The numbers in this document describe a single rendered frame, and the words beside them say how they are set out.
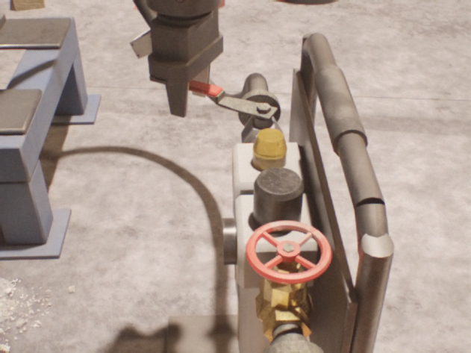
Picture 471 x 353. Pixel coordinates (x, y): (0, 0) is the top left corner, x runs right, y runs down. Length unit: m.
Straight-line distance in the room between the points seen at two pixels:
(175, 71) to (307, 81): 0.17
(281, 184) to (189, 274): 0.64
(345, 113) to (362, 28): 1.59
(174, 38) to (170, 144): 0.83
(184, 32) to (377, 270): 0.37
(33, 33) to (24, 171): 0.45
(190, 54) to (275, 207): 0.24
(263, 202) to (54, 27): 1.04
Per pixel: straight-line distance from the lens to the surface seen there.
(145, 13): 1.34
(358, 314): 0.52
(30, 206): 1.23
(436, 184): 1.47
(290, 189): 0.58
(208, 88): 0.78
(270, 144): 0.66
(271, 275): 0.51
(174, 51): 0.73
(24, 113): 1.22
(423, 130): 1.65
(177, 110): 0.78
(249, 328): 0.70
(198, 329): 1.10
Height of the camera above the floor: 0.87
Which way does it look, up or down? 38 degrees down
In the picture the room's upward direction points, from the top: straight up
